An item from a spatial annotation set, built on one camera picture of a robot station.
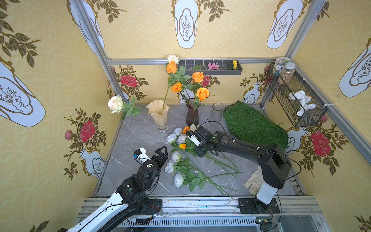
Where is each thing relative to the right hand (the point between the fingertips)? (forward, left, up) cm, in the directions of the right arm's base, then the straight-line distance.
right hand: (200, 144), depth 89 cm
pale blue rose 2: (+2, +12, +2) cm, 12 cm away
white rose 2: (-15, +17, -2) cm, 22 cm away
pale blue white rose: (+11, +15, -2) cm, 19 cm away
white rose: (-8, +15, -3) cm, 17 cm away
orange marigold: (+13, +10, -3) cm, 17 cm away
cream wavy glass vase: (+21, +28, +8) cm, 36 cm away
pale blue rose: (+5, +19, -2) cm, 20 cm away
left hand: (-10, +22, +10) cm, 26 cm away
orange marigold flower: (+22, +15, +26) cm, 37 cm away
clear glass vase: (+19, -10, +8) cm, 23 cm away
